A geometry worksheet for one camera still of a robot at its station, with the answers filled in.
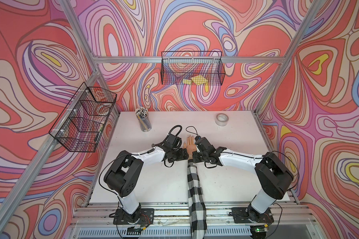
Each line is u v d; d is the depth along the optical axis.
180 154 0.82
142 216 0.72
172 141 0.74
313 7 0.69
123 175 0.47
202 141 0.72
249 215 0.67
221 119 1.15
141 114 0.96
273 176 0.46
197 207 0.71
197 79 0.91
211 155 0.67
